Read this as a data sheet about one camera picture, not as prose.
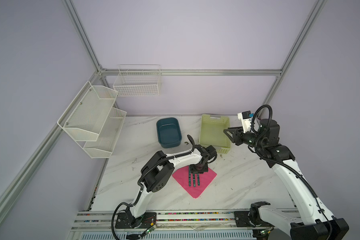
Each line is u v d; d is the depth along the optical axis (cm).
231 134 67
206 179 86
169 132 110
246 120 61
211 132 111
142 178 54
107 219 75
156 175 51
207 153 68
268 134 52
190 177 88
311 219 38
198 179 87
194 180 86
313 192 41
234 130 63
